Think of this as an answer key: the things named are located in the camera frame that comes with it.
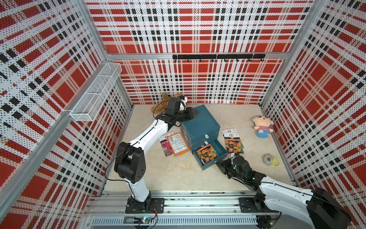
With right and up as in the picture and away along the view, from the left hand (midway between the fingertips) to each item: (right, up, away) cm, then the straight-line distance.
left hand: (198, 112), depth 84 cm
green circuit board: (-28, -54, -15) cm, 63 cm away
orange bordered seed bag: (-13, -22, +13) cm, 28 cm away
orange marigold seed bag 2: (+6, -26, +6) cm, 27 cm away
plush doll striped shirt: (+48, -7, +16) cm, 51 cm away
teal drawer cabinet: (+1, -12, -8) cm, 14 cm away
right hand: (+11, -29, -2) cm, 31 cm away
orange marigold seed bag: (+26, -19, +14) cm, 35 cm away
